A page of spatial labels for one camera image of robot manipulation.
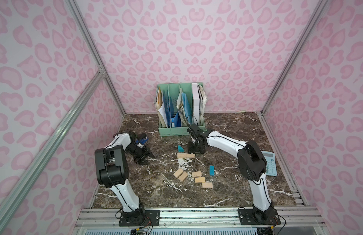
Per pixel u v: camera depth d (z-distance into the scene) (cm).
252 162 52
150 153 82
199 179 86
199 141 69
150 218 72
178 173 88
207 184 84
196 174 88
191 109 104
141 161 82
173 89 106
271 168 88
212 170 89
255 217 65
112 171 50
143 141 103
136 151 79
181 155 96
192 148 82
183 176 86
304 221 72
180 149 97
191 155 94
